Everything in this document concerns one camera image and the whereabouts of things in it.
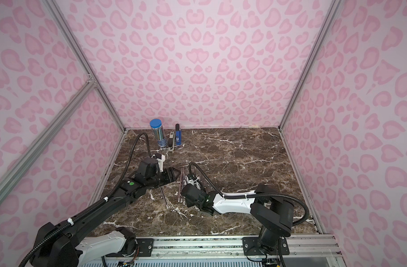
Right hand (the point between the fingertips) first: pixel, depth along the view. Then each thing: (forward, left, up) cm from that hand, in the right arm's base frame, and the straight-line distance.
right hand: (189, 194), depth 86 cm
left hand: (+6, +4, +11) cm, 14 cm away
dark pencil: (-1, +14, -3) cm, 14 cm away
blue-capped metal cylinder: (+34, +21, +10) cm, 41 cm away
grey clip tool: (+35, +15, +1) cm, 38 cm away
